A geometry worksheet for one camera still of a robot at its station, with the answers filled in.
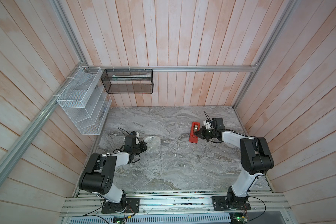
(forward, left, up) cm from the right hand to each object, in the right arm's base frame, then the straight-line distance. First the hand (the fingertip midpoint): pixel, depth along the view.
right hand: (193, 132), depth 97 cm
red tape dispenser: (-4, +1, -1) cm, 4 cm away
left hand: (-9, +32, -4) cm, 33 cm away
